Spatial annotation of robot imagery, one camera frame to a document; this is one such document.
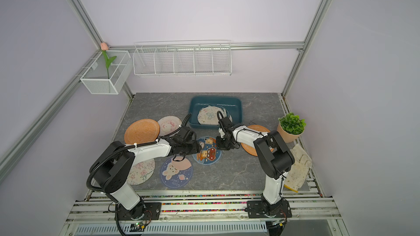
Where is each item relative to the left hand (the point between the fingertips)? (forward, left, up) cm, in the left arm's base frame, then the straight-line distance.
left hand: (198, 149), depth 91 cm
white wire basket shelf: (+48, +7, +28) cm, 56 cm away
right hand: (+2, -11, -2) cm, 12 cm away
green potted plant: (+4, -51, +11) cm, 52 cm away
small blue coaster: (-2, -6, -2) cm, 7 cm away
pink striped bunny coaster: (+21, +20, -3) cm, 29 cm away
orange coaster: (+17, +36, -3) cm, 40 cm away
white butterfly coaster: (+25, -7, -1) cm, 26 cm away
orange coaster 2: (-1, -30, -2) cm, 30 cm away
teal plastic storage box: (+32, -25, +1) cm, 41 cm away
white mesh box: (+24, +46, +34) cm, 62 cm away
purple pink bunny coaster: (-11, +11, -2) cm, 16 cm away
